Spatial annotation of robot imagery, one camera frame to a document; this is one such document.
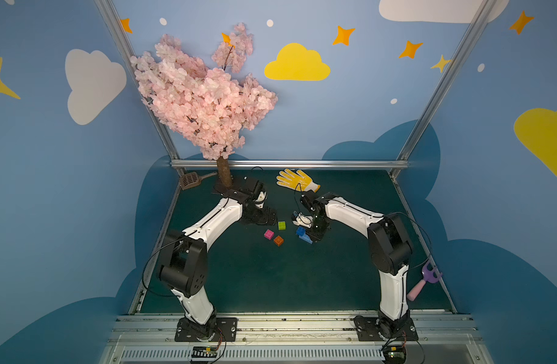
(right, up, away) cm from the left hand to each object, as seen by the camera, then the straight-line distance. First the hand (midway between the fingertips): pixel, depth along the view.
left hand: (266, 217), depth 89 cm
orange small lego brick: (+5, -11, +5) cm, 13 cm away
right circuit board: (+43, -44, -16) cm, 63 cm away
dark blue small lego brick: (+14, -6, +6) cm, 17 cm away
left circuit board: (-20, -43, -16) cm, 50 cm away
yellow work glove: (+16, +16, +29) cm, 37 cm away
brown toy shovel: (-40, +17, +26) cm, 51 cm away
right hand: (+22, -7, +6) cm, 24 cm away
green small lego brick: (+6, -5, +10) cm, 12 cm away
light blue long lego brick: (+17, -9, +4) cm, 19 cm away
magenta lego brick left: (+1, -8, +7) cm, 10 cm away
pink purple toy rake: (+63, -22, -3) cm, 67 cm away
